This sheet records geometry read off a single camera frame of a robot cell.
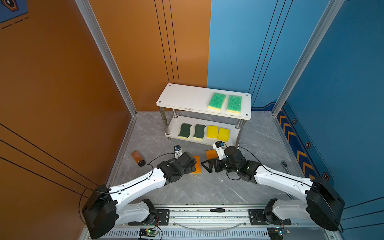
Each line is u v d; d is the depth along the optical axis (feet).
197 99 2.61
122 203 1.40
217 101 2.48
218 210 2.48
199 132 3.20
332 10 2.30
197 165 2.48
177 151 2.39
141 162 2.94
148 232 2.32
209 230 2.31
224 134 3.18
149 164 3.07
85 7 2.28
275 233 2.28
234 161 2.04
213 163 2.32
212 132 3.18
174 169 1.96
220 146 2.37
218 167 2.31
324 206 1.31
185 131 3.24
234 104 2.43
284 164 2.97
